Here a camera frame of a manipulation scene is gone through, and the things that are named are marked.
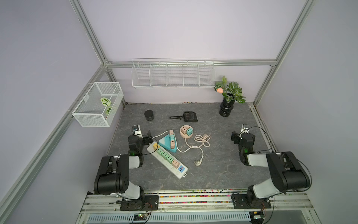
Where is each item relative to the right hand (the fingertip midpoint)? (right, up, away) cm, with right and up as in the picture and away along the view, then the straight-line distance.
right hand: (241, 131), depth 94 cm
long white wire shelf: (-47, +42, +6) cm, 63 cm away
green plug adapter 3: (-48, -16, -11) cm, 52 cm away
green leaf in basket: (-84, +18, -14) cm, 87 cm away
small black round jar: (-67, +11, +15) cm, 69 cm away
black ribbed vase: (-7, +18, +12) cm, 23 cm away
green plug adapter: (-54, -11, -9) cm, 56 cm away
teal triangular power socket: (-52, -8, -1) cm, 53 cm away
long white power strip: (-42, -23, -11) cm, 49 cm away
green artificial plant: (-9, +26, -4) cm, 28 cm away
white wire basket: (-88, +17, -13) cm, 91 cm away
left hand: (-66, -1, -1) cm, 66 cm away
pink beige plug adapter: (-44, -18, -13) cm, 49 cm away
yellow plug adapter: (-58, -9, -5) cm, 59 cm away
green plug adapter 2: (-51, -13, -9) cm, 54 cm away
